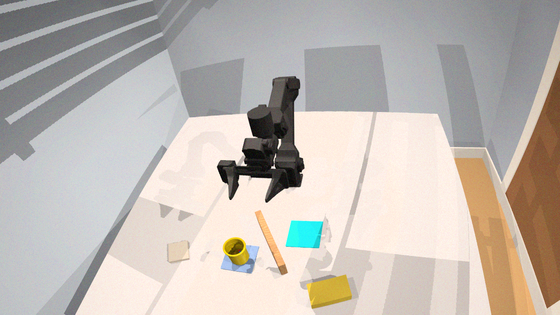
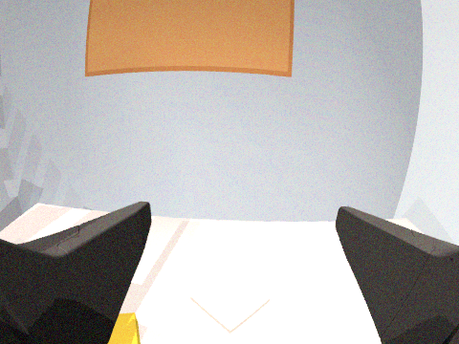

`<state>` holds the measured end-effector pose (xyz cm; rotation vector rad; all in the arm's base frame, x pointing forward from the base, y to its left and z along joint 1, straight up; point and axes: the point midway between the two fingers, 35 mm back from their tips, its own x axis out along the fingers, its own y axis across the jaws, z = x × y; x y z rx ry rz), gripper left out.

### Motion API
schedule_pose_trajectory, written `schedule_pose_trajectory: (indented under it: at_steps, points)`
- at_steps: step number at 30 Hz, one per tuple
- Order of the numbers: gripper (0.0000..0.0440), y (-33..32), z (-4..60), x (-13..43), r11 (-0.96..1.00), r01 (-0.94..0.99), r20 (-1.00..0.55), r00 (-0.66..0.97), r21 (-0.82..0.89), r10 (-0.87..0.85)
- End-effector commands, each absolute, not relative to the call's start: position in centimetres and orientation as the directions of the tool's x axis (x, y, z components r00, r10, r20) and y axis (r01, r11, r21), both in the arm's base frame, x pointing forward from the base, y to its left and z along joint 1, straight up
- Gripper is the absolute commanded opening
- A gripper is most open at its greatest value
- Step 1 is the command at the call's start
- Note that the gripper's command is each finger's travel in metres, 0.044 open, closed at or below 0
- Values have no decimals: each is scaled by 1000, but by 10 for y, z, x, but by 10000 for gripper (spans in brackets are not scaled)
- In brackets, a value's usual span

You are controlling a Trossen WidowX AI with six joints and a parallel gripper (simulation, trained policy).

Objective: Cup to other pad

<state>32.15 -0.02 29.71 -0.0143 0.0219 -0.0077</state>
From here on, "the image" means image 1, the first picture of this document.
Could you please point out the yellow rectangular block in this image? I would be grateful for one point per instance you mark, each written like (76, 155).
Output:
(328, 292)

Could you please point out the orange rectangular block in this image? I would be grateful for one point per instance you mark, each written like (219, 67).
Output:
(271, 243)

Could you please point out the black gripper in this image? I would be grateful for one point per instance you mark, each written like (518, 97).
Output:
(283, 178)

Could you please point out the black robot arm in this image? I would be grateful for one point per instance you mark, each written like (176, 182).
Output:
(269, 124)

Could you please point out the yellow cup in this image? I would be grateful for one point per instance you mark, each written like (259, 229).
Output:
(232, 245)

